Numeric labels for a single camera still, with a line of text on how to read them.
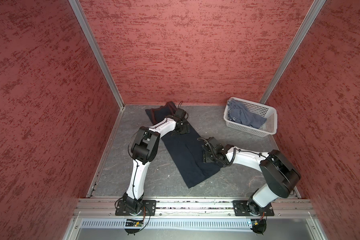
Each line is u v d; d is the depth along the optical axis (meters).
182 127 0.94
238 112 1.01
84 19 0.76
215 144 0.72
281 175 0.48
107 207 0.76
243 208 0.74
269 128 1.03
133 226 0.73
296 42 0.83
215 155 0.69
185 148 0.96
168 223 0.71
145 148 0.57
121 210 0.73
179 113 0.85
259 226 0.70
